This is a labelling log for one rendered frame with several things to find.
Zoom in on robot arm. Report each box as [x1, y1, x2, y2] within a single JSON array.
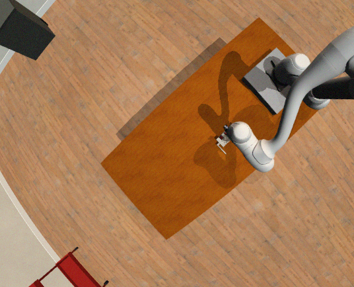
[[227, 26, 354, 173]]

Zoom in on white power strip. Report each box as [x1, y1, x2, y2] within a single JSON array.
[[216, 131, 230, 154]]

